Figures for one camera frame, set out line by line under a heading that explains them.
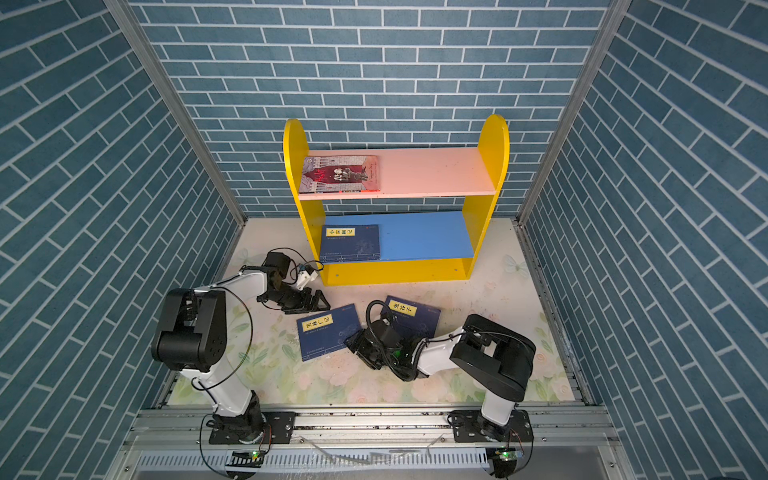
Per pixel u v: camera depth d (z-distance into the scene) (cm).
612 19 72
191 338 48
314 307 83
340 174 74
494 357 48
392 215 124
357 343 77
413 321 91
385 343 66
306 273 89
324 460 70
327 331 89
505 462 71
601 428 77
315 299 85
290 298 82
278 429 74
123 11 69
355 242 94
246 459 72
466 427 74
